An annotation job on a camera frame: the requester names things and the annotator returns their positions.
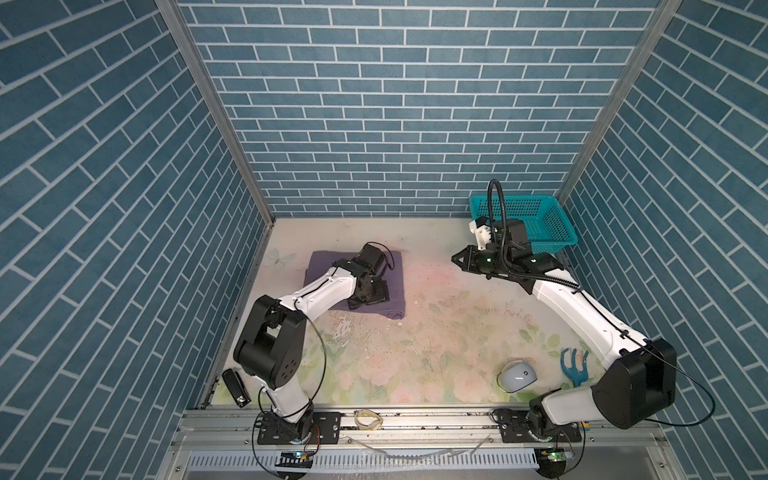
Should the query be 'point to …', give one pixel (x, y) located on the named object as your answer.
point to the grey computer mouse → (515, 375)
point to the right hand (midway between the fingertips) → (451, 254)
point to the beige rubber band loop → (375, 425)
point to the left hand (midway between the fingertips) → (378, 298)
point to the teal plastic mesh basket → (546, 225)
